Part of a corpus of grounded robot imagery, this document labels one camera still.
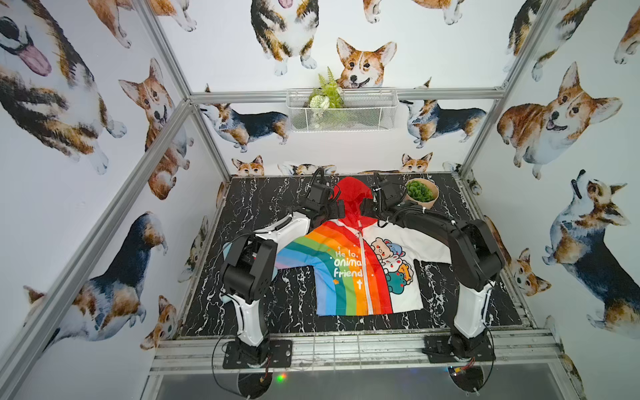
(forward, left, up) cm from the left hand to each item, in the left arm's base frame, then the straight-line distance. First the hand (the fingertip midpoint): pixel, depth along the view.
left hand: (339, 202), depth 96 cm
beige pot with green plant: (+5, -33, 0) cm, 34 cm away
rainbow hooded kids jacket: (-20, -9, -12) cm, 25 cm away
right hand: (0, -9, -1) cm, 9 cm away
